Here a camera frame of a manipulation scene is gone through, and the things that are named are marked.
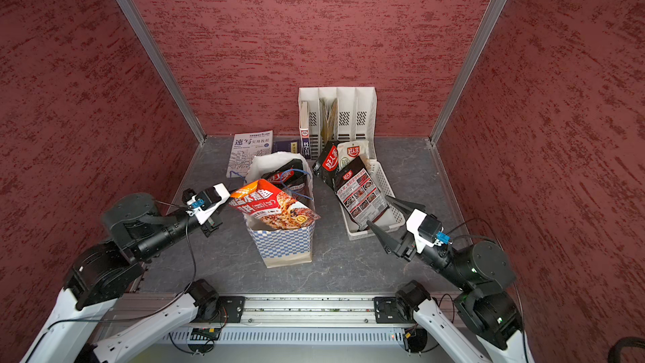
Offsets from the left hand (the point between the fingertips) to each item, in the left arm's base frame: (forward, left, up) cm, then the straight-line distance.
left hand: (233, 194), depth 58 cm
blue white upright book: (+36, -13, -13) cm, 41 cm away
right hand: (-6, -32, +3) cm, 33 cm away
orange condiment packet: (-2, -9, -2) cm, 9 cm away
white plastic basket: (+11, -47, -35) cm, 60 cm away
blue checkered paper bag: (-5, -8, -22) cm, 24 cm away
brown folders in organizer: (+57, -22, -26) cm, 66 cm away
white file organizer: (+50, -27, -18) cm, 59 cm away
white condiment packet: (+32, -30, -21) cm, 49 cm away
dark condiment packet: (+18, -34, -29) cm, 48 cm away
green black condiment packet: (+16, -9, -16) cm, 25 cm away
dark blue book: (+50, -1, -37) cm, 62 cm away
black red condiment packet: (+23, -22, -18) cm, 37 cm away
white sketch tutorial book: (+48, +18, -36) cm, 63 cm away
